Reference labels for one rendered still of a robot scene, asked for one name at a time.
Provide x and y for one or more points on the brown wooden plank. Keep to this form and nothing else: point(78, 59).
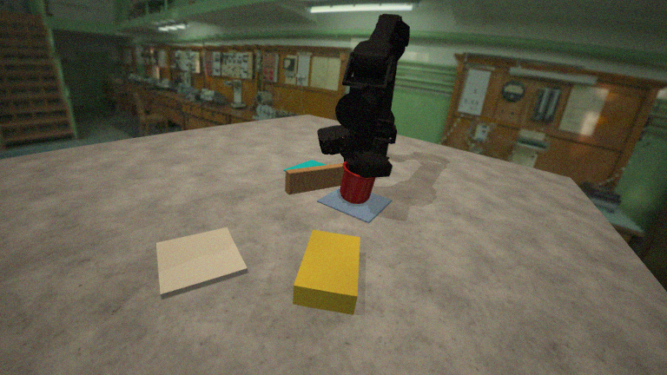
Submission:
point(301, 180)

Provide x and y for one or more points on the red cup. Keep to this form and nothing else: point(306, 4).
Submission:
point(355, 189)

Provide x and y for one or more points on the beige flat rectangular pad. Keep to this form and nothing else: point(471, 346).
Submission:
point(198, 260)

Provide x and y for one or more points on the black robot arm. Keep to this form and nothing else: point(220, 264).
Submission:
point(373, 64)

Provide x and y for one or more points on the yellow rectangular block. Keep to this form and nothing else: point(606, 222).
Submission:
point(328, 275)

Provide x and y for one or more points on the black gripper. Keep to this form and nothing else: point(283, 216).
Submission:
point(363, 161)

